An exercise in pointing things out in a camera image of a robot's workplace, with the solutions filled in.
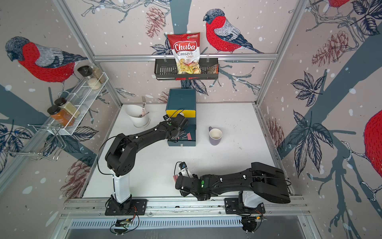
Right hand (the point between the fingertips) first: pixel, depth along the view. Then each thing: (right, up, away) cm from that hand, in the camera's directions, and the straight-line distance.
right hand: (182, 184), depth 78 cm
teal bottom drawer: (+1, +21, +22) cm, 30 cm away
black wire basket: (-12, +67, +17) cm, 70 cm away
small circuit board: (-27, -15, -8) cm, 32 cm away
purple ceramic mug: (+20, +24, +17) cm, 36 cm away
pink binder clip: (+3, +23, +21) cm, 31 cm away
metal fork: (-30, +49, +25) cm, 63 cm away
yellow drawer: (+2, +38, +10) cm, 40 cm away
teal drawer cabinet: (-1, +47, +15) cm, 50 cm away
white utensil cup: (-35, +39, +24) cm, 58 cm away
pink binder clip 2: (-4, +1, +6) cm, 7 cm away
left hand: (-2, +28, +16) cm, 33 cm away
